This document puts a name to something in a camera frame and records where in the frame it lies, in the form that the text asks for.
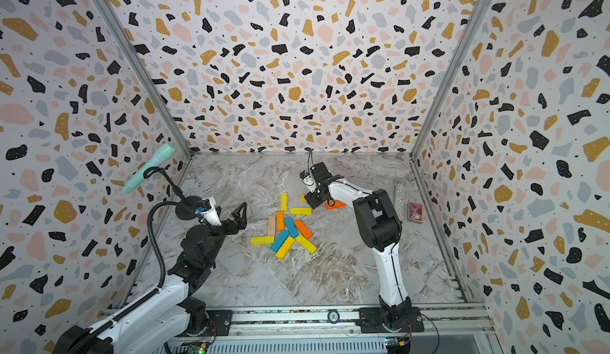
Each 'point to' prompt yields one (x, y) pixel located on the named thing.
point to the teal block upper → (292, 228)
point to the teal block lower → (280, 238)
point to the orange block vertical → (280, 221)
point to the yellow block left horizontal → (262, 240)
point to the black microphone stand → (192, 201)
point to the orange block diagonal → (301, 227)
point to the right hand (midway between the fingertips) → (318, 196)
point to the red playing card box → (415, 213)
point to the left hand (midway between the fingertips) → (238, 205)
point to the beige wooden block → (271, 225)
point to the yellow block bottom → (285, 248)
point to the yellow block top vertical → (283, 202)
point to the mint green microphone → (161, 153)
